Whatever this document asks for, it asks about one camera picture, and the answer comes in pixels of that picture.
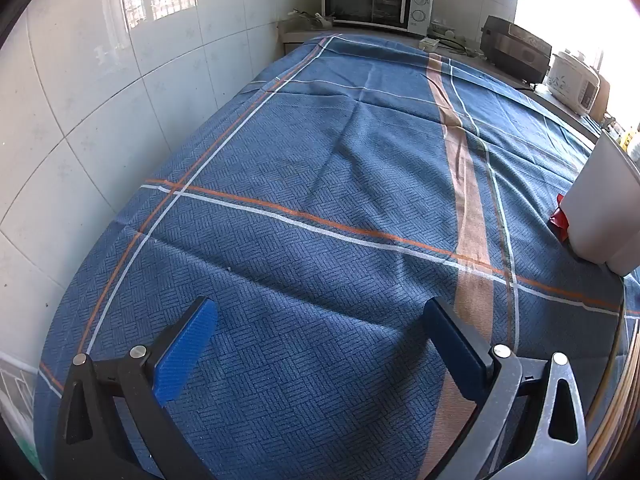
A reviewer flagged white rice cooker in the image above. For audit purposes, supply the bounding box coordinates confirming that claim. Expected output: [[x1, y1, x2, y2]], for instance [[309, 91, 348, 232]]
[[545, 50, 601, 116]]

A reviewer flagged black rice cooker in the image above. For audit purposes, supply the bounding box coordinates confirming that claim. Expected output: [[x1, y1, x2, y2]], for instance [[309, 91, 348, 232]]
[[480, 15, 552, 86]]

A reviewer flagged red plastic wrapper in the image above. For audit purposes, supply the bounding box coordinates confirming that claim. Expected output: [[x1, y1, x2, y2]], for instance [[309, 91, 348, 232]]
[[549, 194, 571, 241]]

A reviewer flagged white wire rack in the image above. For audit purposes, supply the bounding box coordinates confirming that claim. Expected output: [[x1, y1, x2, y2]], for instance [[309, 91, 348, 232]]
[[0, 352, 38, 461]]

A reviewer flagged blue plaid tablecloth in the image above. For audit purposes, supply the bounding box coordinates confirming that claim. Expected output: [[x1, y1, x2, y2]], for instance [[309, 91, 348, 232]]
[[32, 32, 640, 480]]

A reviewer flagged white chopstick holder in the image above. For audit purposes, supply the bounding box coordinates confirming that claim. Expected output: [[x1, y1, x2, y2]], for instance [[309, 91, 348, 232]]
[[560, 132, 640, 277]]

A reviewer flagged kitchen window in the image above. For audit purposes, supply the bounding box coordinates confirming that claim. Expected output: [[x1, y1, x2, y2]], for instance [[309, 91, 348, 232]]
[[515, 0, 640, 56]]

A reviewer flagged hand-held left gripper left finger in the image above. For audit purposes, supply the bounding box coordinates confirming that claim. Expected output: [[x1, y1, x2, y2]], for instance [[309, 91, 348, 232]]
[[52, 296, 221, 480]]

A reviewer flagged white microwave oven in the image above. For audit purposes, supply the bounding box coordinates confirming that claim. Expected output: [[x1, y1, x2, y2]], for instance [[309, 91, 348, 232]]
[[322, 0, 435, 37]]

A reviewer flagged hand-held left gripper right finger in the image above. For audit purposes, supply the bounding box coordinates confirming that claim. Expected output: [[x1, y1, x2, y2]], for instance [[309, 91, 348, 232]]
[[422, 297, 591, 480]]

